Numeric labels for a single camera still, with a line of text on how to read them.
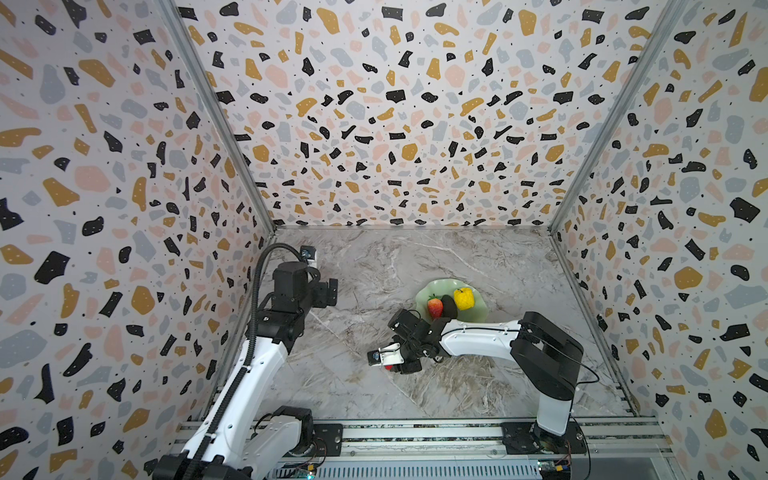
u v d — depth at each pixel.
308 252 0.66
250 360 0.46
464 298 0.92
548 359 0.48
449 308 0.95
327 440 0.74
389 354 0.76
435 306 0.95
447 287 0.98
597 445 0.75
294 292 0.56
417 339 0.69
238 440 0.40
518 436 0.75
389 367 0.78
